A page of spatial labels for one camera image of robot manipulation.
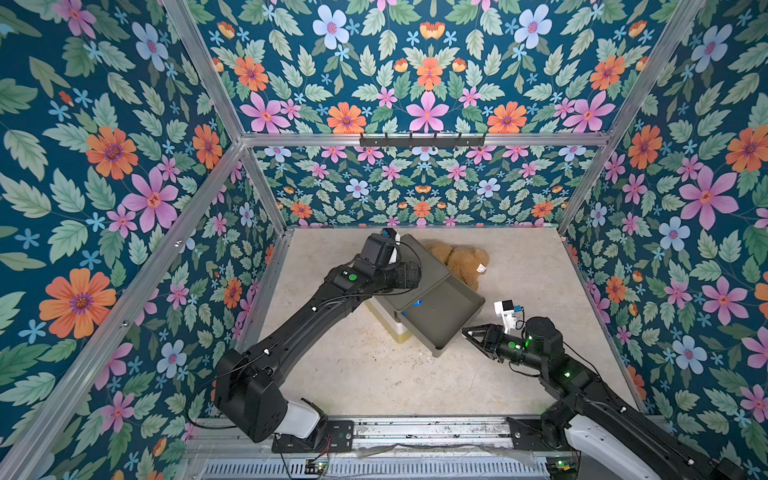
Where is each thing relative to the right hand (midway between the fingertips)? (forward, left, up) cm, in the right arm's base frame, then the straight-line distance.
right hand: (465, 336), depth 73 cm
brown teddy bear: (+26, -3, -4) cm, 27 cm away
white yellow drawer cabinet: (+6, +20, -3) cm, 21 cm away
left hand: (+15, +14, +7) cm, 21 cm away
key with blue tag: (+10, +12, -2) cm, 16 cm away
